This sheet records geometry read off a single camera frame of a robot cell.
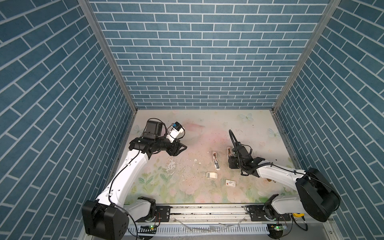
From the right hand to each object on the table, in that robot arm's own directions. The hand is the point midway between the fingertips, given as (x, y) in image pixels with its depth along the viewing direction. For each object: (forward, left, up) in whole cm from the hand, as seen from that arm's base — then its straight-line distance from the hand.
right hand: (230, 158), depth 91 cm
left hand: (-3, +27, +19) cm, 34 cm away
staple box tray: (-10, +11, -3) cm, 15 cm away
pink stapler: (-2, +9, -1) cm, 9 cm away
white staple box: (-14, +1, -1) cm, 14 cm away
